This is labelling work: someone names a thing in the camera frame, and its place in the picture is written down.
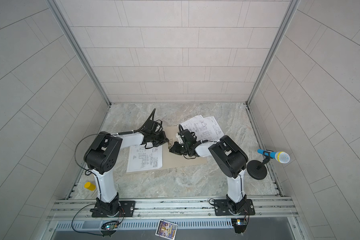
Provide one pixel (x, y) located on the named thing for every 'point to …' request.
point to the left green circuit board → (110, 225)
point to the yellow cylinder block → (89, 186)
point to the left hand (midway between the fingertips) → (173, 137)
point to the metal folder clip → (170, 143)
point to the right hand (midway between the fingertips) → (169, 151)
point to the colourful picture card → (166, 229)
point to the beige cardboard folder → (170, 159)
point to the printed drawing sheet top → (141, 159)
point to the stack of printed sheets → (205, 128)
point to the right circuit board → (240, 224)
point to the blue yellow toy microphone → (281, 157)
